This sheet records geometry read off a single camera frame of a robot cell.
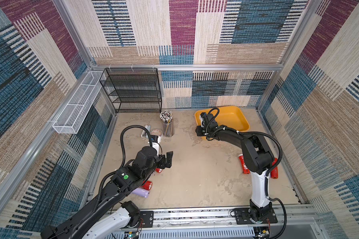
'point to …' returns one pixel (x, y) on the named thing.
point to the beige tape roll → (156, 132)
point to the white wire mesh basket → (69, 120)
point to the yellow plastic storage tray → (233, 117)
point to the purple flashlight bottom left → (141, 191)
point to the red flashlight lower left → (146, 184)
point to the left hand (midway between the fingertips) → (165, 151)
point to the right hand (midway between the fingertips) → (200, 131)
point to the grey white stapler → (144, 134)
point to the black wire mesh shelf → (133, 89)
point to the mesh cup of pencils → (168, 126)
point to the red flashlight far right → (274, 173)
